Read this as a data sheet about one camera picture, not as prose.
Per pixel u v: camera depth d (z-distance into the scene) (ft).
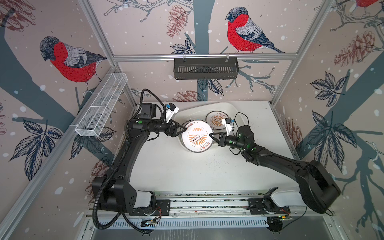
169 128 2.16
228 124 2.39
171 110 2.20
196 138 2.57
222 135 2.29
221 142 2.34
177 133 2.21
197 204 2.47
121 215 1.48
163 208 2.40
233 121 2.38
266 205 2.17
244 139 2.11
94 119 2.38
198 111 3.54
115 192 1.28
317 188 1.40
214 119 3.58
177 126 2.18
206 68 3.43
